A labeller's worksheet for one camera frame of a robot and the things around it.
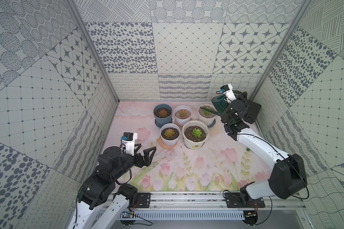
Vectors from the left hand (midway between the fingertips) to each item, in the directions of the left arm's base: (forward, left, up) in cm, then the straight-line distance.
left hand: (146, 144), depth 63 cm
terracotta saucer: (+13, -6, -28) cm, 32 cm away
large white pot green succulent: (+18, -24, -18) cm, 35 cm away
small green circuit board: (-25, +11, -30) cm, 41 cm away
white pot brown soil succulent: (+32, -33, -19) cm, 49 cm away
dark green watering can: (+28, -39, -2) cm, 48 cm away
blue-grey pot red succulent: (+33, -3, -18) cm, 38 cm away
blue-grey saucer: (+31, -39, -27) cm, 57 cm away
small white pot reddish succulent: (+33, -16, -18) cm, 41 cm away
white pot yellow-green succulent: (+17, -9, -19) cm, 27 cm away
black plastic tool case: (+47, -75, -30) cm, 93 cm away
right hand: (+25, -50, +8) cm, 56 cm away
